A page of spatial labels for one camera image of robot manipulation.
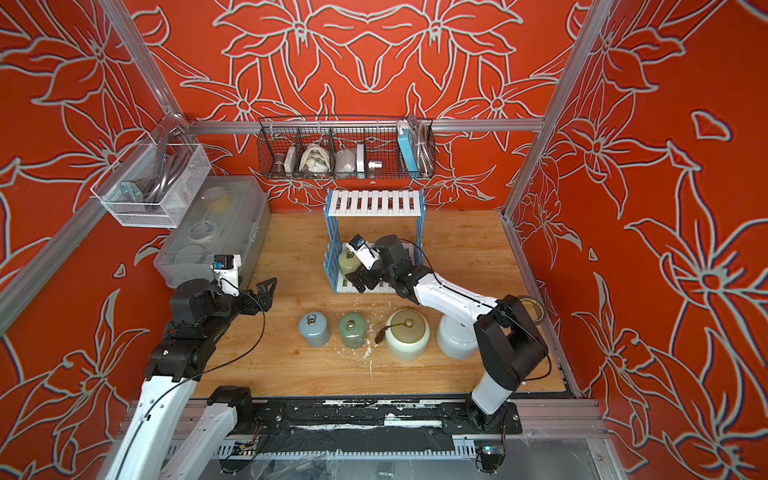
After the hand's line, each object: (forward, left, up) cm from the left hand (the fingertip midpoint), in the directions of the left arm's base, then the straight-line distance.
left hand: (257, 276), depth 73 cm
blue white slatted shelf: (+25, -25, +3) cm, 36 cm away
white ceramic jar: (-7, -51, -15) cm, 54 cm away
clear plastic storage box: (+24, +19, -4) cm, 31 cm away
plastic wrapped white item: (+41, -16, +6) cm, 45 cm away
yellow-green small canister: (+16, -19, -14) cm, 28 cm away
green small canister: (-5, -23, -15) cm, 28 cm away
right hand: (+11, -21, -7) cm, 25 cm away
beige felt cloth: (+38, -8, +9) cm, 40 cm away
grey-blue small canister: (-6, -13, -16) cm, 22 cm away
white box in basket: (+38, -22, +9) cm, 45 cm away
